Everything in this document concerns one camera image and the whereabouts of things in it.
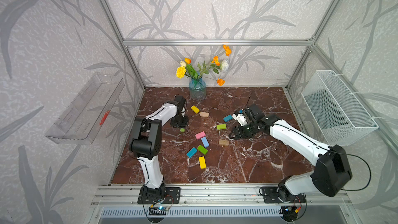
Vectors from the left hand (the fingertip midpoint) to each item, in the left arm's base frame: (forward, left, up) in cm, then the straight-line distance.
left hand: (184, 126), depth 95 cm
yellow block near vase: (+15, -5, -3) cm, 16 cm away
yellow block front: (-21, -12, -3) cm, 25 cm away
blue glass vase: (+24, -7, +8) cm, 26 cm away
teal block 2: (-16, -6, -2) cm, 17 cm away
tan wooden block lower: (-10, -24, -2) cm, 26 cm away
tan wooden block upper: (+11, -12, -3) cm, 16 cm away
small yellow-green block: (-3, +1, 0) cm, 3 cm away
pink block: (-5, -10, -2) cm, 11 cm away
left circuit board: (-43, +8, -5) cm, 44 cm away
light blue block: (-10, -13, -2) cm, 16 cm away
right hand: (-11, -27, +10) cm, 31 cm away
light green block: (+1, -23, -3) cm, 24 cm away
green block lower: (-14, -11, -2) cm, 18 cm away
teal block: (+7, -28, -1) cm, 28 cm away
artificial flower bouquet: (+30, 0, +20) cm, 36 cm away
